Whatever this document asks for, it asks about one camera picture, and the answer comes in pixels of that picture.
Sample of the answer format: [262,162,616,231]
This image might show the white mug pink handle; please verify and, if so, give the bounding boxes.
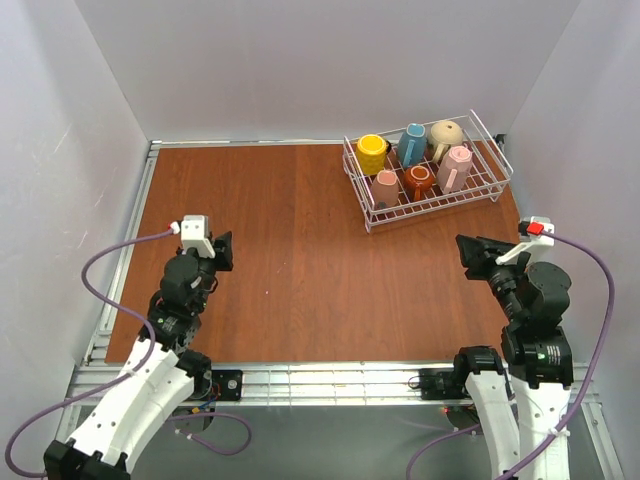
[436,145,473,195]

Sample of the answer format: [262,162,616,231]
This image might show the brown black mug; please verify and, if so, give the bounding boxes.
[404,165,435,202]

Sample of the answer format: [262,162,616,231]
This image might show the white mug brown dots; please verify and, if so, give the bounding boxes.
[371,169,400,210]

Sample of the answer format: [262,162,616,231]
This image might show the beige round mug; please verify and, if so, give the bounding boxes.
[427,120,464,163]

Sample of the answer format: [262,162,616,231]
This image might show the blue mug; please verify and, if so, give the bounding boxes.
[396,123,427,170]

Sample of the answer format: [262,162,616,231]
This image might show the yellow textured cup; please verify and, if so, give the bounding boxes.
[355,134,389,176]

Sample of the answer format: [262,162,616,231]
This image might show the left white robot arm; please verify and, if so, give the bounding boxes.
[44,230,233,479]

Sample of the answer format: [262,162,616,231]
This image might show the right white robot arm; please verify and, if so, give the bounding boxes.
[454,235,574,479]

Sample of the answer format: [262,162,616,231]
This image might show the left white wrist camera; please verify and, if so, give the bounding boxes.
[168,215,216,259]

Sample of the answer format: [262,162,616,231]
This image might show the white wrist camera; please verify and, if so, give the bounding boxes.
[168,215,216,259]
[496,216,555,265]

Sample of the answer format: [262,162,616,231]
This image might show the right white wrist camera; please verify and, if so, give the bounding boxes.
[496,216,555,265]

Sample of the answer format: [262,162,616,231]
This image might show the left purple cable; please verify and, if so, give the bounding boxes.
[3,222,253,476]

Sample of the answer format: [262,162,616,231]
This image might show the white wire dish rack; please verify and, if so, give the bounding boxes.
[342,111,513,231]

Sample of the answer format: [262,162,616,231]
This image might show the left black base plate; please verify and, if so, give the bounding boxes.
[199,369,244,403]

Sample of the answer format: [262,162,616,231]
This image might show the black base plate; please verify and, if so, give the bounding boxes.
[407,368,470,400]
[199,369,244,403]

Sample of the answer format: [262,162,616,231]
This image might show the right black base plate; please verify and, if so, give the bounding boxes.
[407,368,470,400]

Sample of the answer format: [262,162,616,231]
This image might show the aluminium frame rail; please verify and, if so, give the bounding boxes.
[64,360,601,407]

